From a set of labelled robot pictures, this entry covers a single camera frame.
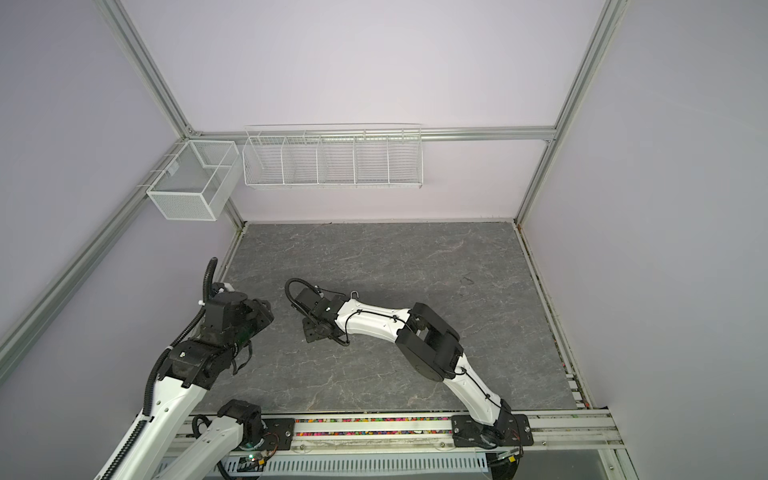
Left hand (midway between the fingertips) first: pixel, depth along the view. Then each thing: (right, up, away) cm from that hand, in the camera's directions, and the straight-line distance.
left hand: (264, 311), depth 75 cm
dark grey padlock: (+19, 0, +24) cm, 31 cm away
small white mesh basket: (-34, +37, +23) cm, 55 cm away
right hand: (+9, -9, +13) cm, 18 cm away
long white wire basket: (+12, +47, +24) cm, 54 cm away
